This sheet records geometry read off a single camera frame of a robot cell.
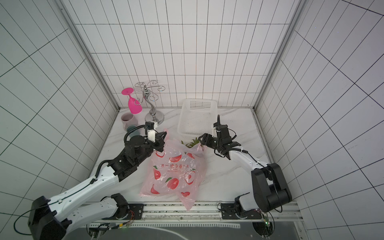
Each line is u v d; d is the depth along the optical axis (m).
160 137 0.70
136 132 0.98
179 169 0.69
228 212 0.72
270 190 0.42
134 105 0.99
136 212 0.73
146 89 0.90
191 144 0.94
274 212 0.70
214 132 0.80
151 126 0.61
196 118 1.11
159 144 0.63
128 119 1.05
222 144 0.68
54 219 0.39
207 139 0.78
